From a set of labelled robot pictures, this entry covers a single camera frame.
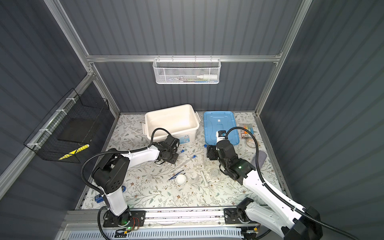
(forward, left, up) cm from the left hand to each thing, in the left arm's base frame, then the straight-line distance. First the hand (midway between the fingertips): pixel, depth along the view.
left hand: (173, 157), depth 95 cm
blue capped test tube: (0, -13, 0) cm, 13 cm away
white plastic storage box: (+29, -5, +2) cm, 29 cm away
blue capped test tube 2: (+5, -6, 0) cm, 8 cm away
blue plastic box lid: (+30, -31, 0) cm, 43 cm away
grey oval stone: (-5, -55, +3) cm, 56 cm away
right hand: (-5, -23, +19) cm, 31 cm away
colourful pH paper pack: (+14, -51, +2) cm, 53 cm away
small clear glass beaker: (-11, -25, -3) cm, 28 cm away
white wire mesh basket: (+69, -11, +21) cm, 73 cm away
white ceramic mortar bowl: (-15, -5, 0) cm, 16 cm away
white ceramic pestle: (-18, -19, 0) cm, 26 cm away
